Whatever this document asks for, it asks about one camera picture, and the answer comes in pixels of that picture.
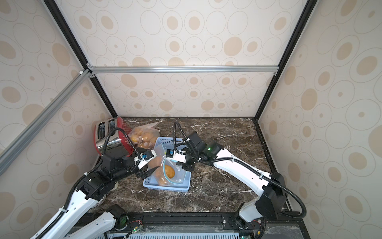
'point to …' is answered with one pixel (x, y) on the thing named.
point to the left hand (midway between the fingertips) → (156, 157)
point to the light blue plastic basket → (150, 182)
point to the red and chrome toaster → (118, 143)
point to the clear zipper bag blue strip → (161, 160)
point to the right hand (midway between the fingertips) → (183, 158)
